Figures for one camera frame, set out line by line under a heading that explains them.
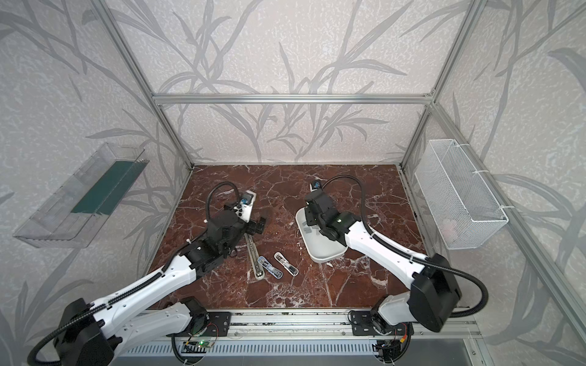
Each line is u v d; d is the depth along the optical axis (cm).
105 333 40
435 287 40
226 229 56
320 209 60
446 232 73
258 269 84
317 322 75
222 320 75
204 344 70
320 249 89
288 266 86
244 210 64
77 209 65
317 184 69
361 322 74
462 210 61
